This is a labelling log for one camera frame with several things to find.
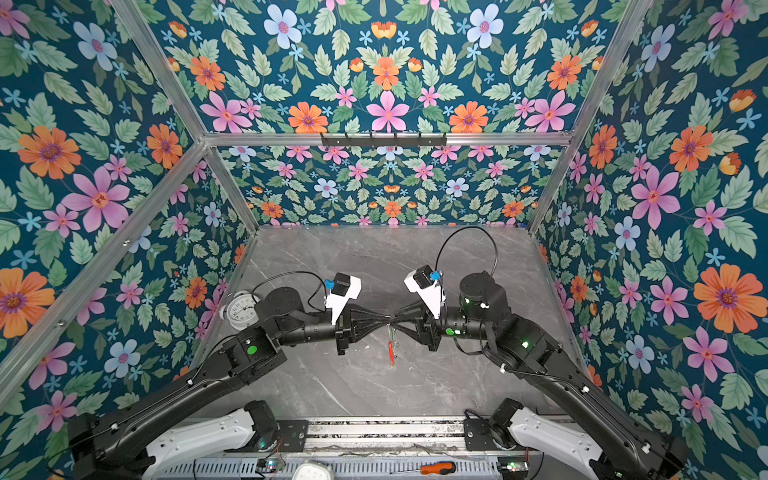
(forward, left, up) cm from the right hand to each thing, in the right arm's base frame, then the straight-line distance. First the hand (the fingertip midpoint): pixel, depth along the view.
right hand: (395, 316), depth 58 cm
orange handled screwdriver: (-22, -10, -31) cm, 40 cm away
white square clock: (-23, +20, -31) cm, 43 cm away
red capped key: (-5, +1, -6) cm, 8 cm away
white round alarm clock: (+18, +50, -29) cm, 60 cm away
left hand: (-2, +1, +3) cm, 4 cm away
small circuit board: (-21, +31, -34) cm, 50 cm away
